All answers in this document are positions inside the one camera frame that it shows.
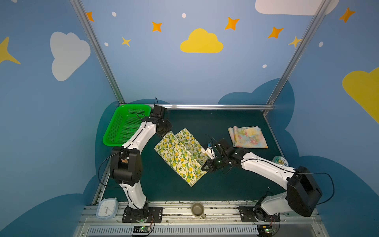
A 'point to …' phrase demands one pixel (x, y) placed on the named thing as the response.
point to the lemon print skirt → (182, 152)
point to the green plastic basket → (125, 121)
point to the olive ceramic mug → (198, 209)
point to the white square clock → (107, 209)
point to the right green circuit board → (265, 230)
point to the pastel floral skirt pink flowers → (247, 137)
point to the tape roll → (280, 160)
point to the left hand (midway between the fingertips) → (173, 126)
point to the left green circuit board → (141, 229)
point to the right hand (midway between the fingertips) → (204, 167)
